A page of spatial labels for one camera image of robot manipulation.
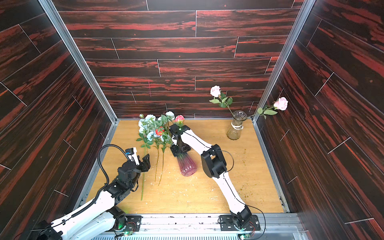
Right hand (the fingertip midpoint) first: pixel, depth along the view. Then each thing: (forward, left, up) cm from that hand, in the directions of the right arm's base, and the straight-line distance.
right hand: (182, 151), depth 100 cm
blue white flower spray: (+7, +22, +5) cm, 24 cm away
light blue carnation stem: (-10, +16, -1) cm, 19 cm away
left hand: (-12, +19, +14) cm, 26 cm away
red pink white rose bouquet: (+10, +15, +4) cm, 19 cm away
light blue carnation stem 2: (+3, +14, +1) cm, 14 cm away
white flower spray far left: (+20, +29, +4) cm, 36 cm away
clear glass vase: (+13, -35, +8) cm, 39 cm away
